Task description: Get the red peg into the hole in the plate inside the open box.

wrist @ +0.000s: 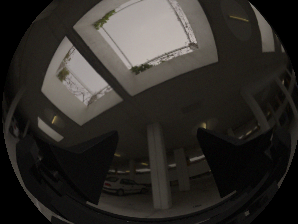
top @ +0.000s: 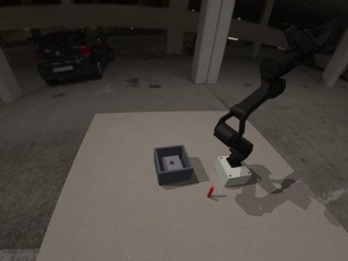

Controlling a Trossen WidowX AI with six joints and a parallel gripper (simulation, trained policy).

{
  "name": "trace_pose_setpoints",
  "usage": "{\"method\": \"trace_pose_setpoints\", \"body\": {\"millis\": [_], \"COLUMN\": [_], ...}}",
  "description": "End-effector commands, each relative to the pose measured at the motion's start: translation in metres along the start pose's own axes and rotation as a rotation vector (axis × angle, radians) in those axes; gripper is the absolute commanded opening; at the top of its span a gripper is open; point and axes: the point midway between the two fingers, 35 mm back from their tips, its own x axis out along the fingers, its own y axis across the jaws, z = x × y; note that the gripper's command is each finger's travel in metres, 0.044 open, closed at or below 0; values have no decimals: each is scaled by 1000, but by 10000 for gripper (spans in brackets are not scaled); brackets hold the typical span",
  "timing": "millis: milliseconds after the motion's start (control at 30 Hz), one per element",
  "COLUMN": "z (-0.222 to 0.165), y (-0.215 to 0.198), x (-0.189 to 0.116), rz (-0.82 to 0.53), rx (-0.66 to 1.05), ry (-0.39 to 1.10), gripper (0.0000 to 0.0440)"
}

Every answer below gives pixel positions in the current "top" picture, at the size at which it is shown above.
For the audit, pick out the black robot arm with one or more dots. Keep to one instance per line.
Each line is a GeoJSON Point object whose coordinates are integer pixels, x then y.
{"type": "Point", "coordinates": [272, 85]}

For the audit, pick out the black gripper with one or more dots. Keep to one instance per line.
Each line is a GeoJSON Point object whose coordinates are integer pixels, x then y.
{"type": "Point", "coordinates": [314, 41]}

